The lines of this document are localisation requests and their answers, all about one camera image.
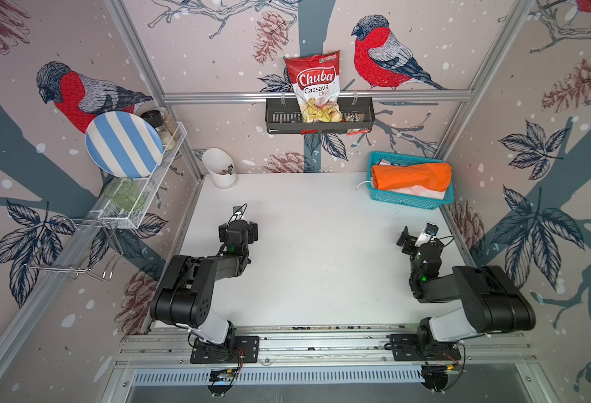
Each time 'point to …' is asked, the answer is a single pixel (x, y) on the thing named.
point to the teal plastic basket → (401, 199)
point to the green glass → (125, 194)
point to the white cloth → (417, 190)
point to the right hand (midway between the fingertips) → (417, 228)
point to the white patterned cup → (221, 168)
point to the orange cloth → (433, 175)
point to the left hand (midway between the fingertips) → (242, 217)
